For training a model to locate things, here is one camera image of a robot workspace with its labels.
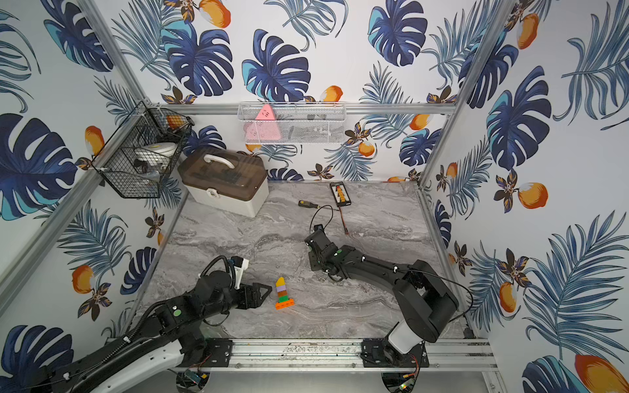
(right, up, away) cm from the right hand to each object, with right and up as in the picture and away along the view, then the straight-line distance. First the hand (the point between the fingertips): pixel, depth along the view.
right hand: (319, 254), depth 90 cm
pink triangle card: (-20, +45, 0) cm, 50 cm away
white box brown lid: (-35, +28, +4) cm, 45 cm away
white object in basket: (-52, +36, -9) cm, 64 cm away
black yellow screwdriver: (-4, +18, +20) cm, 27 cm away
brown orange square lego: (-13, -12, -6) cm, 18 cm away
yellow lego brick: (-14, -9, -2) cm, 17 cm away
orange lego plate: (-12, -16, -6) cm, 21 cm away
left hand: (-17, -7, -15) cm, 24 cm away
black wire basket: (-64, +34, -4) cm, 72 cm away
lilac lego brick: (-13, -11, -6) cm, 18 cm away
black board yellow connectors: (+10, +24, +25) cm, 36 cm away
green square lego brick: (-12, -14, -6) cm, 19 cm away
